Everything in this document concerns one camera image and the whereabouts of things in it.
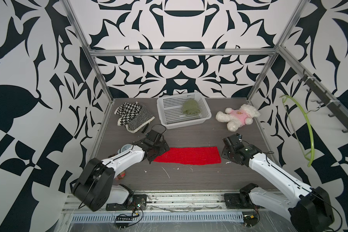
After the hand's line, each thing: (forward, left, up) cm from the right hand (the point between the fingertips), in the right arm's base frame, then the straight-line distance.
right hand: (225, 151), depth 84 cm
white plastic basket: (+37, +32, -4) cm, 49 cm away
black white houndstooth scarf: (+22, +55, +5) cm, 60 cm away
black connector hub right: (-32, -7, -9) cm, 34 cm away
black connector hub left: (-31, +55, -9) cm, 63 cm away
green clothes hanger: (-10, -32, +14) cm, 36 cm away
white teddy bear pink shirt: (+24, -13, 0) cm, 27 cm away
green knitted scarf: (+34, +17, 0) cm, 38 cm away
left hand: (+4, +36, -2) cm, 36 cm away
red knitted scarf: (+2, +19, -11) cm, 22 cm away
